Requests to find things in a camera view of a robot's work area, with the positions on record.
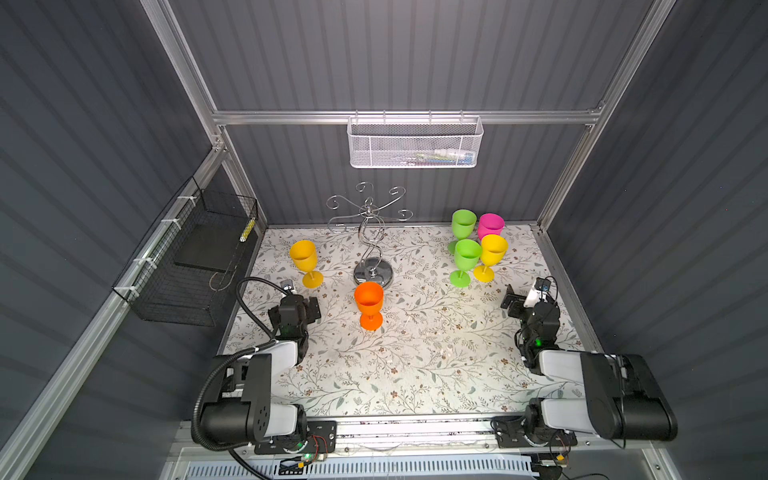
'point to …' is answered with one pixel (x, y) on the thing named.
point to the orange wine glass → (369, 298)
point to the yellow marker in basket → (247, 230)
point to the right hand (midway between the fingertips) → (530, 291)
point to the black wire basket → (179, 275)
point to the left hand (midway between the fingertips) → (292, 302)
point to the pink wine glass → (490, 224)
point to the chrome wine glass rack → (372, 266)
